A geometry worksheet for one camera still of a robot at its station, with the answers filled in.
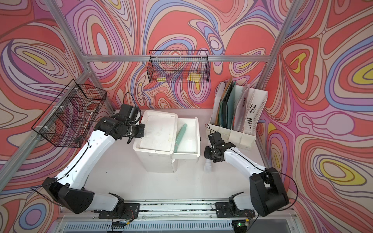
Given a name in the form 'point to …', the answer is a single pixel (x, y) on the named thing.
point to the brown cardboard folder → (222, 99)
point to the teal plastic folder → (227, 112)
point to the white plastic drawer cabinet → (164, 139)
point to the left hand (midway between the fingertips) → (144, 131)
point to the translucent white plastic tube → (208, 166)
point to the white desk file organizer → (255, 111)
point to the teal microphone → (179, 137)
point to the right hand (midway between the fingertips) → (208, 158)
